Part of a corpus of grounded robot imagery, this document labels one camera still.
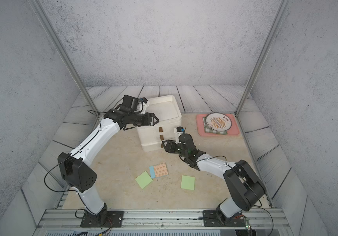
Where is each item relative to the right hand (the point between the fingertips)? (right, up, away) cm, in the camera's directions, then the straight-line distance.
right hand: (165, 143), depth 84 cm
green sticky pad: (+13, -22, 0) cm, 26 cm away
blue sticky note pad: (-8, -18, +4) cm, 20 cm away
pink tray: (+49, +7, +25) cm, 55 cm away
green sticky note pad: (-13, -22, +3) cm, 25 cm away
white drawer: (-9, +2, +7) cm, 12 cm away
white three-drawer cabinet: (+1, +20, +6) cm, 21 cm away
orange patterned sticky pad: (-3, -17, +4) cm, 18 cm away
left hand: (-4, +13, -4) cm, 14 cm away
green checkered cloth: (+30, +7, +24) cm, 39 cm away
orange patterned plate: (+40, +13, +30) cm, 51 cm away
